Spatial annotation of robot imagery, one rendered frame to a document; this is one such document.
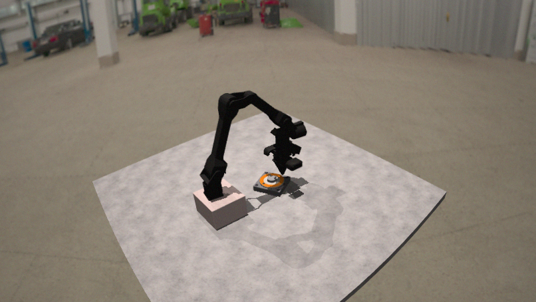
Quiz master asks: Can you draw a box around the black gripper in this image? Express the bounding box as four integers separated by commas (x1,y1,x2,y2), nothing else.
263,143,303,175

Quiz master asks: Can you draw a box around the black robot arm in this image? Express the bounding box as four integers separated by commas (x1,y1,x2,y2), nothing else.
200,90,307,201

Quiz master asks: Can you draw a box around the orange round plate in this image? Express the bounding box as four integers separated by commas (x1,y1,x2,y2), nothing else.
259,174,284,188

